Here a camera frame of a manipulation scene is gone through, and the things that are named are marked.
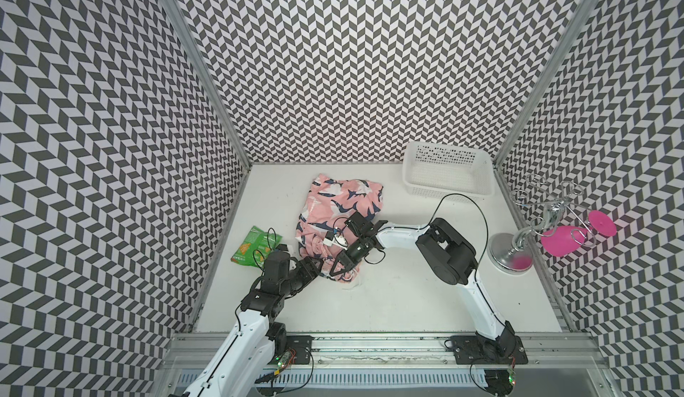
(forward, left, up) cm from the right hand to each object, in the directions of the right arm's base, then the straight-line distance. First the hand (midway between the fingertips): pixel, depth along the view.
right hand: (335, 274), depth 87 cm
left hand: (0, +5, +5) cm, 7 cm away
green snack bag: (+8, +28, +4) cm, 29 cm away
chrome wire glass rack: (+7, -61, 0) cm, 61 cm away
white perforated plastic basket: (+48, -49, -3) cm, 69 cm away
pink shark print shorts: (+28, +4, +1) cm, 29 cm away
